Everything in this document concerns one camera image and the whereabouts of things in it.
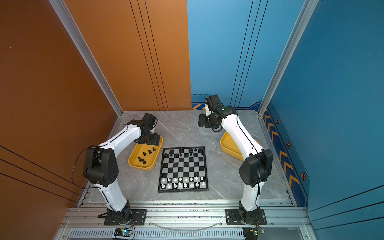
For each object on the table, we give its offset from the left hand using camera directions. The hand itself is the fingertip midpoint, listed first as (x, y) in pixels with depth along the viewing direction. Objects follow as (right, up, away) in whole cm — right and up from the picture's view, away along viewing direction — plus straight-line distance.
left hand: (152, 140), depth 93 cm
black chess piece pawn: (-1, -6, +4) cm, 7 cm away
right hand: (+30, +11, -9) cm, 33 cm away
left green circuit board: (-6, -42, -23) cm, 48 cm away
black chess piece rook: (-3, -8, +3) cm, 9 cm away
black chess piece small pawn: (-6, -9, +2) cm, 11 cm away
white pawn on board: (+9, -21, -10) cm, 25 cm away
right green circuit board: (+53, -42, -23) cm, 72 cm away
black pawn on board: (+8, -10, +1) cm, 13 cm away
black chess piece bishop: (-5, -13, -2) cm, 14 cm away
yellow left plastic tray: (-5, -11, +2) cm, 12 cm away
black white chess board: (+20, -17, -4) cm, 26 cm away
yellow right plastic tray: (+49, -4, +9) cm, 50 cm away
